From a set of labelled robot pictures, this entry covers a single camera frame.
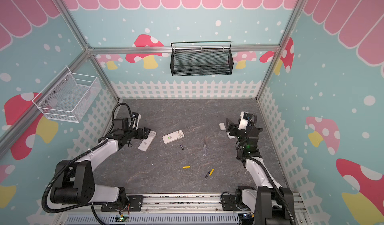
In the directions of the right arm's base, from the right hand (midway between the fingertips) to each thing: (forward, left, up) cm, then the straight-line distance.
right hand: (232, 118), depth 83 cm
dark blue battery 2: (-25, +15, -20) cm, 35 cm away
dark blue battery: (-7, +29, -20) cm, 36 cm away
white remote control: (-5, +53, -19) cm, 56 cm away
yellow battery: (-20, +26, -20) cm, 39 cm away
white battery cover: (+8, +2, -20) cm, 22 cm away
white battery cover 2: (0, -1, -19) cm, 19 cm away
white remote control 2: (0, +36, -19) cm, 40 cm away
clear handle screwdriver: (-7, +15, -21) cm, 27 cm away
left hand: (0, +53, -12) cm, 55 cm away
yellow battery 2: (-23, +12, -20) cm, 33 cm away
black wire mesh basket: (+35, +17, +13) cm, 41 cm away
